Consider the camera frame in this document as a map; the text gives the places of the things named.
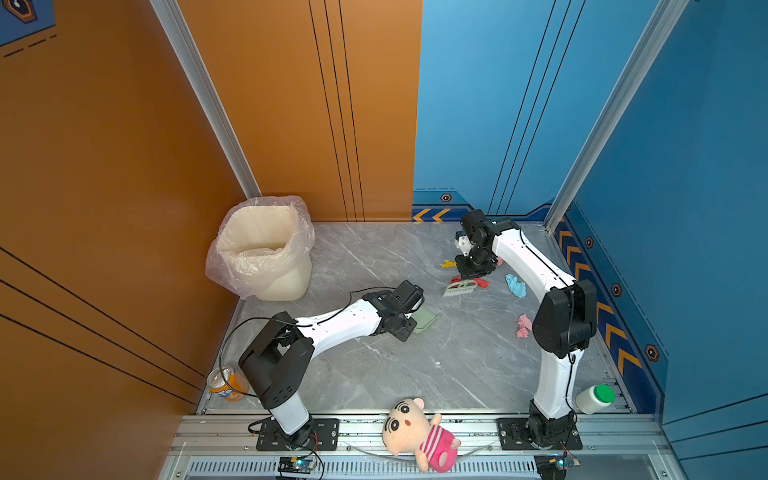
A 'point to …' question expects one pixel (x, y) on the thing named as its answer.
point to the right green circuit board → (551, 466)
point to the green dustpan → (423, 318)
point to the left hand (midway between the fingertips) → (405, 323)
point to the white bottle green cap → (594, 398)
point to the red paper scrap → (480, 282)
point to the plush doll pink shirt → (409, 430)
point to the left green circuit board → (297, 464)
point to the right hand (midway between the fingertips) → (463, 275)
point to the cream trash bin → (264, 250)
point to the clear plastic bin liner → (212, 268)
